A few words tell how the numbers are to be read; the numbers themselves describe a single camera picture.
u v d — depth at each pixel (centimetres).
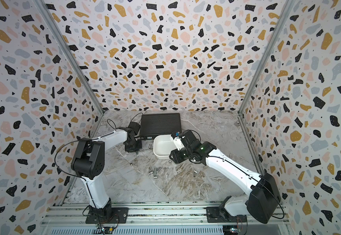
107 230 71
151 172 88
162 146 102
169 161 92
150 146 100
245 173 45
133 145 83
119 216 73
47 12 71
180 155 69
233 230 71
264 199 40
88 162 52
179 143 70
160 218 73
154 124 107
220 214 66
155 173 88
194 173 88
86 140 54
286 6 72
